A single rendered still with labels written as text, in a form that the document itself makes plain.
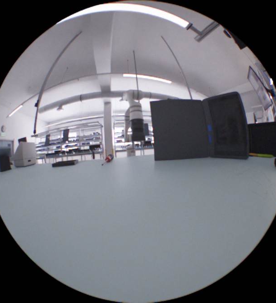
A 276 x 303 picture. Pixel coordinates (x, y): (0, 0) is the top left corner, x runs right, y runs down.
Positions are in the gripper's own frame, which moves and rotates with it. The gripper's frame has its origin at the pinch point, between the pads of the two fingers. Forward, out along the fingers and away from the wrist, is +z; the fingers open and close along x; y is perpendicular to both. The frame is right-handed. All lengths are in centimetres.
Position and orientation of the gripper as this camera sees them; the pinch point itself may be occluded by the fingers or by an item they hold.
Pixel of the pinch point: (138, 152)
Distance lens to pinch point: 51.6
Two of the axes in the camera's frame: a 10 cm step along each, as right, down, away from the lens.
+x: 9.8, -0.8, 1.7
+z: 0.7, 10.0, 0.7
